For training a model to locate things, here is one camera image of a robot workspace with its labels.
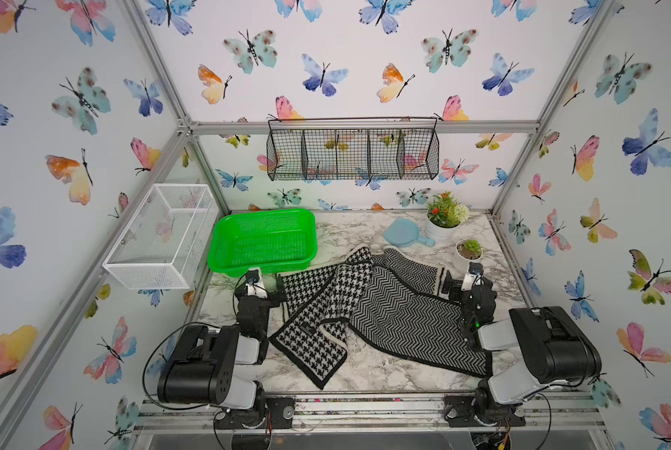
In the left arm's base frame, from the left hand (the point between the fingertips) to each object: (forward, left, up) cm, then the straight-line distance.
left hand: (266, 274), depth 89 cm
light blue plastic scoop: (+26, -50, -11) cm, 57 cm away
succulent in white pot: (+10, -67, -3) cm, 68 cm away
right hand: (0, -65, -1) cm, 65 cm away
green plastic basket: (+21, +1, -11) cm, 24 cm away
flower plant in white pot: (+19, -60, +5) cm, 63 cm away
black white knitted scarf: (-7, -41, -4) cm, 42 cm away
